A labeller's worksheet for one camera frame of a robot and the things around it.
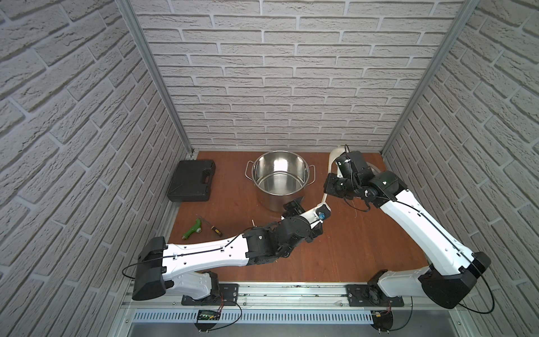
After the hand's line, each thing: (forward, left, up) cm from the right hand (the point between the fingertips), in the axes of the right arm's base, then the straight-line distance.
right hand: (326, 185), depth 72 cm
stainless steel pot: (+22, +15, -23) cm, 35 cm away
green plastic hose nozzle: (-2, +52, -24) cm, 58 cm away
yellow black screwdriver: (-2, +46, -26) cm, 53 cm away
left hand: (-4, +8, 0) cm, 9 cm away
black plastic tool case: (+21, +58, -21) cm, 65 cm away
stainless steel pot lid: (+31, -37, -28) cm, 55 cm away
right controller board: (-38, -16, -27) cm, 50 cm away
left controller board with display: (-34, +45, -29) cm, 63 cm away
